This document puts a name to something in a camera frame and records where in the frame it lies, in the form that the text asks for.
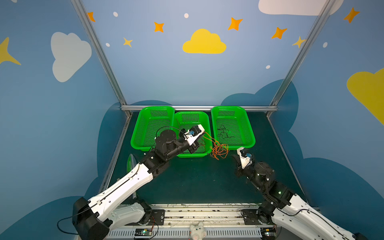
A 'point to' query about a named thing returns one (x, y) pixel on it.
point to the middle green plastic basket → (187, 119)
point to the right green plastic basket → (230, 126)
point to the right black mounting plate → (250, 217)
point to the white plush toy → (197, 232)
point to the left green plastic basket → (152, 120)
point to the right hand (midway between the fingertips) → (236, 153)
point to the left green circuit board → (143, 232)
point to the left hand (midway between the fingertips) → (202, 128)
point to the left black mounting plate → (157, 218)
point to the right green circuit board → (268, 232)
